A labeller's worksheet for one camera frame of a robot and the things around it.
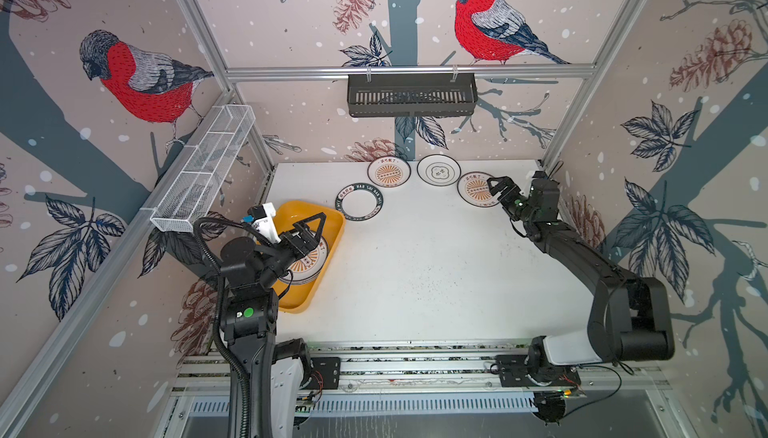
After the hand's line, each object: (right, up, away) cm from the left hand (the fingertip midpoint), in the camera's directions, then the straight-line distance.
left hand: (316, 222), depth 66 cm
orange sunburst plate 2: (+16, +15, +53) cm, 57 cm away
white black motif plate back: (+36, +15, +53) cm, 66 cm away
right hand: (+48, +8, +22) cm, 53 cm away
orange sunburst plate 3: (+49, +7, +47) cm, 68 cm away
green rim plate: (+5, +3, +45) cm, 45 cm away
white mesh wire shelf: (-35, +14, +13) cm, 40 cm away
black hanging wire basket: (+22, +41, +41) cm, 62 cm away
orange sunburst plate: (-9, -17, +24) cm, 31 cm away
